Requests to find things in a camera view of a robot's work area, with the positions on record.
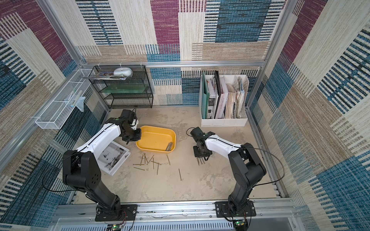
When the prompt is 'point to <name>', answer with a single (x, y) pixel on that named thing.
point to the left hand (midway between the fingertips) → (138, 137)
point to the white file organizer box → (222, 100)
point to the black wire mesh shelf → (127, 85)
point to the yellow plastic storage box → (156, 140)
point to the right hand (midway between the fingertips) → (200, 152)
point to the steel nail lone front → (180, 176)
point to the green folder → (205, 97)
